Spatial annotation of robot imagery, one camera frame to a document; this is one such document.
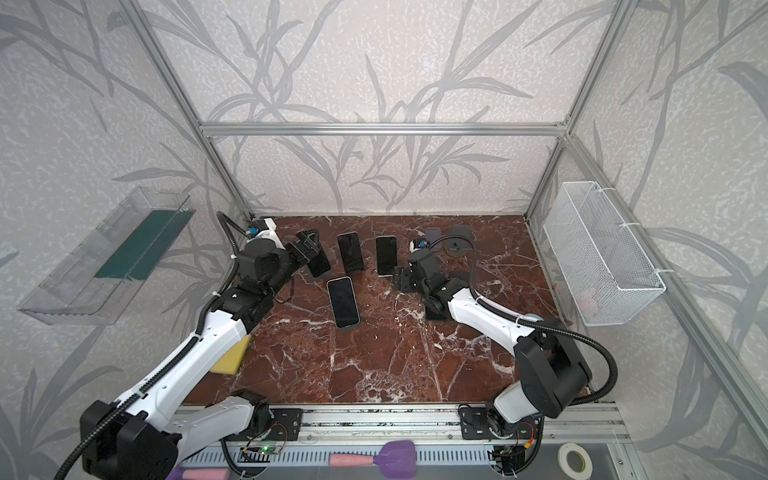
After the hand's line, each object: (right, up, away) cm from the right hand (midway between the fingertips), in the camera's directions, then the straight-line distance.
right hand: (405, 262), depth 88 cm
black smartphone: (+6, -8, -26) cm, 28 cm away
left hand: (-24, +10, -12) cm, 28 cm away
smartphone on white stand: (-7, +1, +20) cm, 21 cm away
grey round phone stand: (+19, +4, +17) cm, 26 cm away
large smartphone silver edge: (-18, -11, -2) cm, 21 cm away
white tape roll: (+37, -44, -19) cm, 61 cm away
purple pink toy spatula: (-2, -44, -20) cm, 48 cm away
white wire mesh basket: (+42, -1, -28) cm, 51 cm away
